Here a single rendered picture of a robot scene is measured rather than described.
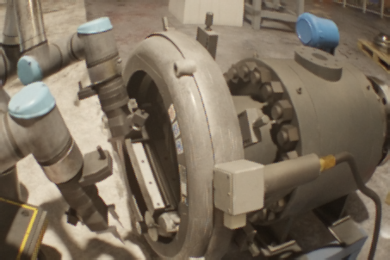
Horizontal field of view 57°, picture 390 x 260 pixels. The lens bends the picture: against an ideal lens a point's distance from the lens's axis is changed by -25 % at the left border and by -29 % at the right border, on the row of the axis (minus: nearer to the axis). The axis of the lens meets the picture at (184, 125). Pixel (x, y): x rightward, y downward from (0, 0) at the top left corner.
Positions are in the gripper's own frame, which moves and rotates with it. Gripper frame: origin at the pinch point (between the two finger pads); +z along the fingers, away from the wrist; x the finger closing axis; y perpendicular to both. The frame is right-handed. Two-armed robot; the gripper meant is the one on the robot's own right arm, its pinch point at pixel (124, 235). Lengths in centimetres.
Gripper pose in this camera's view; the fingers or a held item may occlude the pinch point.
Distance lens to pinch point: 89.7
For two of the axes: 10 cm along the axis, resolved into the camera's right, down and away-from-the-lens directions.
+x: 1.0, 5.7, -8.2
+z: 3.1, 7.6, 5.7
